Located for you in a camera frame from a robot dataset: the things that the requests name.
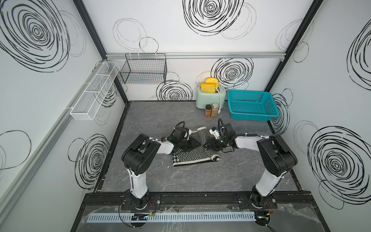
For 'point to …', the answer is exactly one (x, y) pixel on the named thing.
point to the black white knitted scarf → (200, 153)
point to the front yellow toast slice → (208, 87)
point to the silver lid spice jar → (214, 111)
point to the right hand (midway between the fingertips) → (205, 147)
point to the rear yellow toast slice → (212, 80)
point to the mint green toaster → (203, 99)
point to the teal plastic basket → (251, 105)
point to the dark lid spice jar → (208, 110)
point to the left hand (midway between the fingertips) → (199, 145)
